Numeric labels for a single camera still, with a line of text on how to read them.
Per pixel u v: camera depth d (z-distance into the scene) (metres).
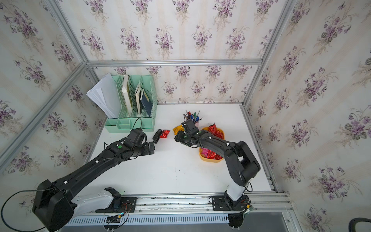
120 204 0.70
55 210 0.38
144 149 0.73
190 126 0.70
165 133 0.98
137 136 0.62
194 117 0.98
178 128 1.00
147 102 1.10
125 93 0.93
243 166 0.46
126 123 1.02
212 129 0.93
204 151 0.88
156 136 0.97
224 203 0.67
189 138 0.69
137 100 1.01
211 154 0.86
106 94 0.95
